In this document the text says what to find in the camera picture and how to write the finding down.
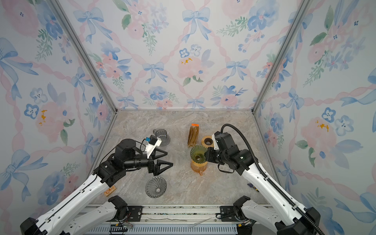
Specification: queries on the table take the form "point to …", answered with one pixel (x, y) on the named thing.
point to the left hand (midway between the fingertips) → (169, 158)
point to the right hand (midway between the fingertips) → (204, 153)
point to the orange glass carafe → (199, 167)
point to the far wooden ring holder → (207, 141)
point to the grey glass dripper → (155, 187)
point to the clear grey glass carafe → (162, 134)
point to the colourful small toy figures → (250, 185)
